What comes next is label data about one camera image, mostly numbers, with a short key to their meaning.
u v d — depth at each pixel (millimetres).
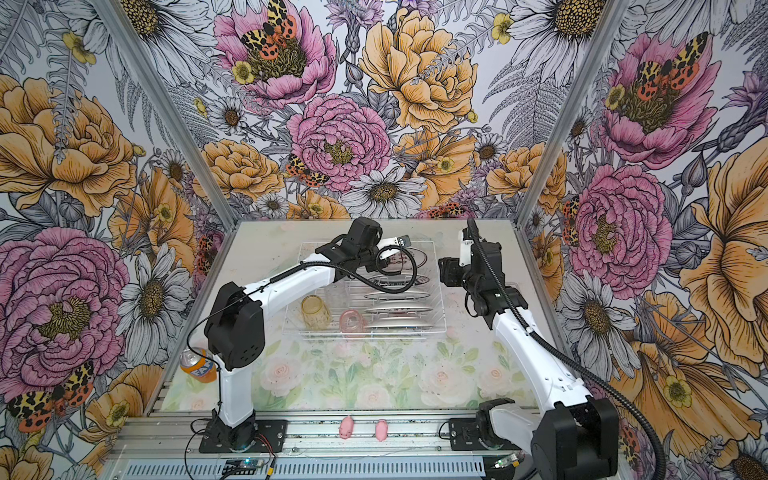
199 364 754
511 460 715
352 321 832
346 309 937
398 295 946
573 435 388
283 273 569
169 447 741
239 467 716
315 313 850
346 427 755
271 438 740
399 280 992
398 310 948
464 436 739
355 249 697
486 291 593
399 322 798
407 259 760
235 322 518
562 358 442
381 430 746
